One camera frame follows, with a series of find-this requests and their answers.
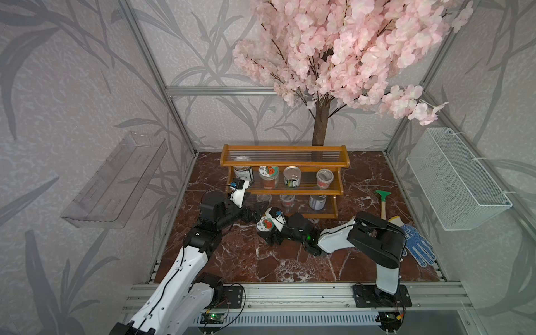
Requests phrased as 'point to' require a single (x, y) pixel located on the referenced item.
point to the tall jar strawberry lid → (265, 224)
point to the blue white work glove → (421, 248)
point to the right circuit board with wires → (391, 321)
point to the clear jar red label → (269, 176)
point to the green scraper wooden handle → (383, 203)
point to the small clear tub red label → (263, 200)
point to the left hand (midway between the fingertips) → (259, 199)
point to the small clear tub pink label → (324, 176)
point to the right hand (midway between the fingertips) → (263, 223)
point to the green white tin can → (242, 172)
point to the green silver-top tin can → (292, 176)
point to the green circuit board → (212, 317)
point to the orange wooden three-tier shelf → (301, 180)
